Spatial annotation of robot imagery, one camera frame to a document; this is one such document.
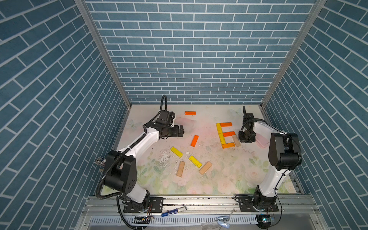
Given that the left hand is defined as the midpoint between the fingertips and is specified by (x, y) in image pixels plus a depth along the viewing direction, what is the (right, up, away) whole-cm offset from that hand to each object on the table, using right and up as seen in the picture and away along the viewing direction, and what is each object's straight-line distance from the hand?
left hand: (181, 132), depth 88 cm
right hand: (+43, -7, +10) cm, 45 cm away
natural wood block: (+38, -7, +10) cm, 40 cm away
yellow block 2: (+28, -5, +13) cm, 32 cm away
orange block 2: (+33, +4, +21) cm, 39 cm away
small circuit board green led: (+42, -43, -18) cm, 63 cm away
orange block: (+5, +12, +25) cm, 28 cm away
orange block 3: (+34, -3, +15) cm, 37 cm away
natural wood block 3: (+15, -22, -1) cm, 26 cm away
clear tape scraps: (+22, -41, -20) cm, 51 cm away
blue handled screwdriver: (-4, -38, -17) cm, 42 cm away
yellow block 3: (-3, -14, +6) cm, 15 cm away
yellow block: (+27, +1, +17) cm, 32 cm away
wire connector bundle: (-18, -43, -16) cm, 50 cm away
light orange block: (+31, -10, +9) cm, 34 cm away
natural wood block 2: (0, -22, -2) cm, 22 cm away
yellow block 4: (+9, -19, +1) cm, 21 cm away
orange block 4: (+9, -7, +11) cm, 16 cm away
